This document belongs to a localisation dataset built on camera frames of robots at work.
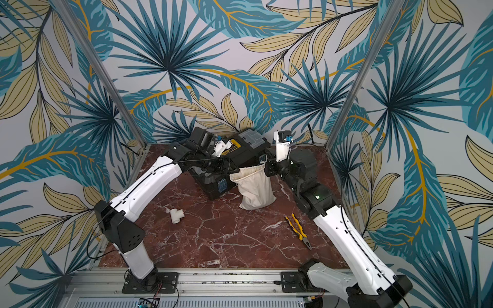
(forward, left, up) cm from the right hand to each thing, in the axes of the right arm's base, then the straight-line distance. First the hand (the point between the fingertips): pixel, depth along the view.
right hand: (253, 155), depth 63 cm
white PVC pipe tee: (-3, +35, -37) cm, 51 cm away
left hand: (+2, +7, -12) cm, 13 cm away
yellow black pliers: (-14, -22, -38) cm, 46 cm away
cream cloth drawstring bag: (-2, -1, -16) cm, 16 cm away
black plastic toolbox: (+25, +2, -23) cm, 34 cm away
